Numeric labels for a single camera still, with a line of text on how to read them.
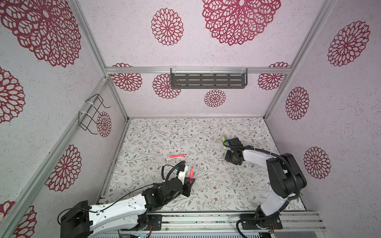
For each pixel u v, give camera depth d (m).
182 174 0.68
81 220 0.47
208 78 0.93
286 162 0.50
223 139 1.06
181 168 0.66
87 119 0.76
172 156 0.98
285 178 0.48
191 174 0.92
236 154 0.71
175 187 0.57
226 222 0.76
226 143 0.84
